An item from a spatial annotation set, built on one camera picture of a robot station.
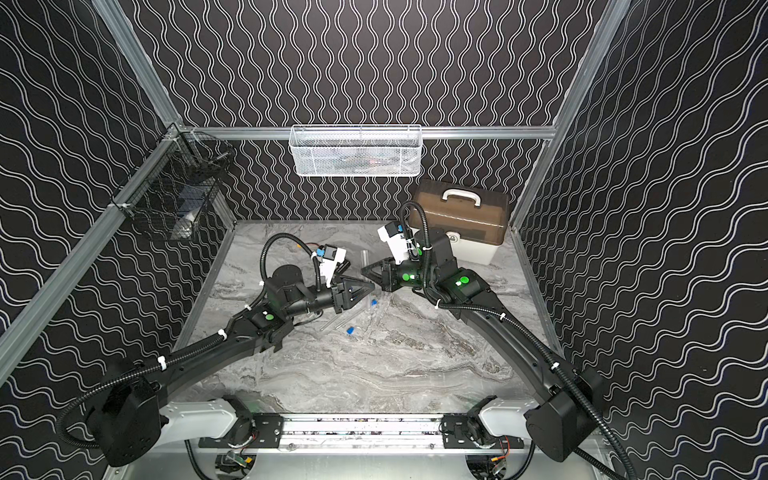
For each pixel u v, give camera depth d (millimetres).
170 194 923
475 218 954
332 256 648
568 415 380
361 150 1255
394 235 623
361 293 702
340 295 627
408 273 608
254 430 732
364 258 689
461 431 746
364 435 758
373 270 689
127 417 407
